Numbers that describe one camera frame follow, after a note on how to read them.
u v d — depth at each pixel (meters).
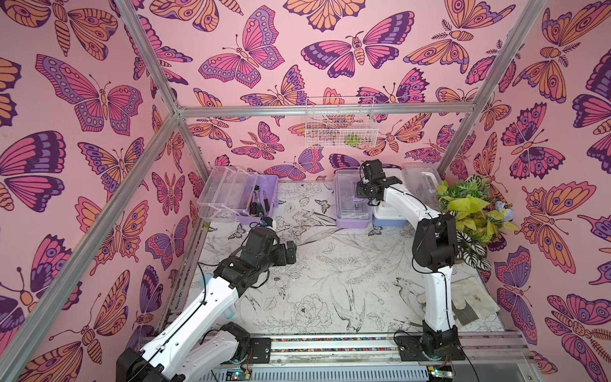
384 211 0.96
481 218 0.78
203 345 0.56
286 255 0.68
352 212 1.00
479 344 0.75
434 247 0.57
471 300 0.83
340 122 0.95
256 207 1.09
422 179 1.07
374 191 0.75
